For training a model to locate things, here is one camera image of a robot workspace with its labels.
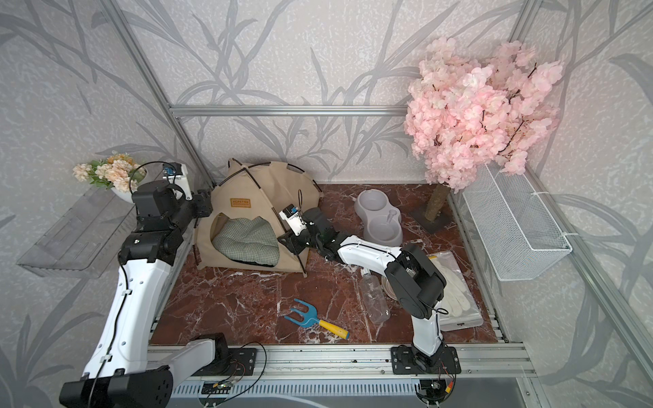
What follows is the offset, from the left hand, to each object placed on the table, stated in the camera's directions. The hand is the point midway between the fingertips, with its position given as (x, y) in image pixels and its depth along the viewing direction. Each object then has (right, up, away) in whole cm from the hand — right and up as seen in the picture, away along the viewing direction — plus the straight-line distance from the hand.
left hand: (199, 189), depth 70 cm
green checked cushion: (+3, -18, +29) cm, 34 cm away
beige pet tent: (+14, 0, +8) cm, 16 cm away
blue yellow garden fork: (+30, -41, +11) cm, 52 cm away
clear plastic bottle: (+50, -35, +12) cm, 63 cm away
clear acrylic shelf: (-27, -14, -6) cm, 31 cm away
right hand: (+19, -14, +14) cm, 28 cm away
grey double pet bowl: (+56, -11, +34) cm, 66 cm away
